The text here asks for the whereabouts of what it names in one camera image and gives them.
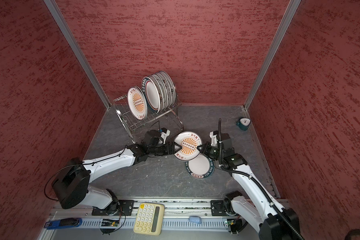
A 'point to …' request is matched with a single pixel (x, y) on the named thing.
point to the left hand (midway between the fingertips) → (177, 151)
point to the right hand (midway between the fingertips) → (195, 150)
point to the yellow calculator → (150, 219)
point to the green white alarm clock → (243, 123)
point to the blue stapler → (63, 223)
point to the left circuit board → (105, 222)
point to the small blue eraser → (195, 219)
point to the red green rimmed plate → (151, 94)
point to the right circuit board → (230, 222)
